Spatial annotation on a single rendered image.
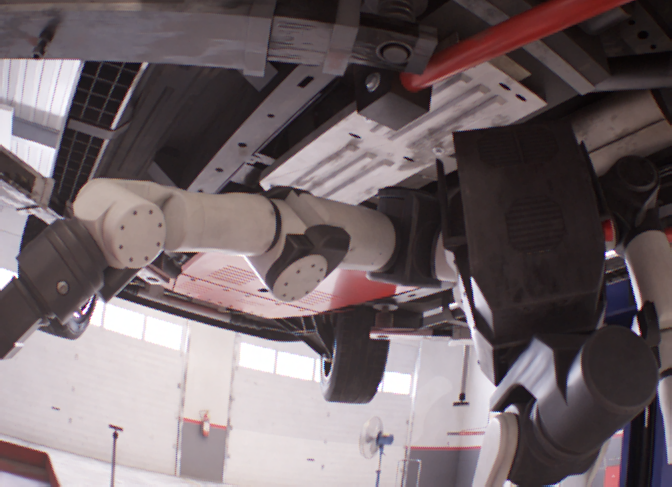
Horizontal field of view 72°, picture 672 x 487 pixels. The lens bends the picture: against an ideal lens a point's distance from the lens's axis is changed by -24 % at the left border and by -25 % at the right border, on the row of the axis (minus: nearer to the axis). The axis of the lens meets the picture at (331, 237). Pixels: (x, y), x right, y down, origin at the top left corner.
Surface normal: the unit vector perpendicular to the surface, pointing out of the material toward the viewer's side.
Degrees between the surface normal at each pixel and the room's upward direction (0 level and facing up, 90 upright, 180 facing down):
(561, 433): 132
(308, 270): 137
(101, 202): 65
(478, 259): 86
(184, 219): 108
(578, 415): 128
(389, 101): 180
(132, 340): 90
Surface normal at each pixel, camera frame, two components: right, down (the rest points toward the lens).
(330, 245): 0.80, -0.07
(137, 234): 0.73, 0.29
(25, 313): 0.44, -0.19
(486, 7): -0.10, 0.93
